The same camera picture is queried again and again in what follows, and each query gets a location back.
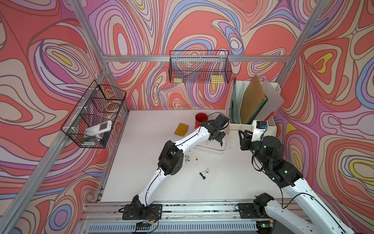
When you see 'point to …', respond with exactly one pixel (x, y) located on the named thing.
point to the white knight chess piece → (207, 170)
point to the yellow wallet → (181, 129)
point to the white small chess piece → (196, 159)
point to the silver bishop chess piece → (186, 157)
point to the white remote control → (101, 127)
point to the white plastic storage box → (212, 145)
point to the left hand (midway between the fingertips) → (220, 134)
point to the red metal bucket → (199, 118)
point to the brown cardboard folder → (252, 96)
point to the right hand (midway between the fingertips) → (241, 135)
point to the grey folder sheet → (274, 101)
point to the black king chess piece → (203, 177)
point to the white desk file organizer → (272, 129)
